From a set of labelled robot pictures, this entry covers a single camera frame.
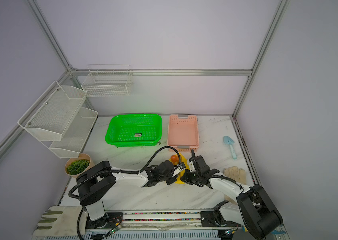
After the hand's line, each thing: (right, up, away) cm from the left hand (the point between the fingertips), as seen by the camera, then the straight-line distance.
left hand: (175, 172), depth 88 cm
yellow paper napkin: (+4, +9, -6) cm, 11 cm away
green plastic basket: (-31, +25, +23) cm, 46 cm away
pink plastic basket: (+6, +23, +24) cm, 34 cm away
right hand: (+2, -3, -4) cm, 5 cm away
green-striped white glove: (-57, -20, -15) cm, 63 cm away
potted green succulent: (-56, +5, -8) cm, 56 cm away
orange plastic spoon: (-1, +6, +8) cm, 10 cm away
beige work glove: (+38, -2, 0) cm, 38 cm away
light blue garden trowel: (+39, +17, +16) cm, 45 cm away
